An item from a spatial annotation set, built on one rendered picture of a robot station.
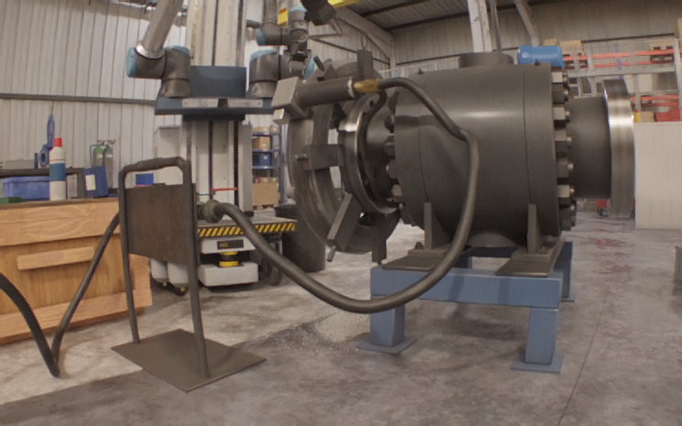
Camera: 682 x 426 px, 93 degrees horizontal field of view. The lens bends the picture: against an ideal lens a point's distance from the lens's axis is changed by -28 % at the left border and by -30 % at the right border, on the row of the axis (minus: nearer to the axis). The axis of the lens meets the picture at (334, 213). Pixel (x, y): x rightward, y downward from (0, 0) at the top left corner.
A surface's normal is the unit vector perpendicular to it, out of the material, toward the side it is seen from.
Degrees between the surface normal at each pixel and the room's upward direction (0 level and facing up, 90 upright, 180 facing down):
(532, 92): 61
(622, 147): 94
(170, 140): 90
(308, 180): 104
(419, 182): 113
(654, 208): 90
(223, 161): 90
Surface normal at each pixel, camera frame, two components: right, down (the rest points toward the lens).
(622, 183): -0.47, 0.56
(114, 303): 0.83, 0.02
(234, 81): 0.49, 0.04
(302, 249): 0.06, 0.11
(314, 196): 0.03, 0.40
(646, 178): -0.65, 0.07
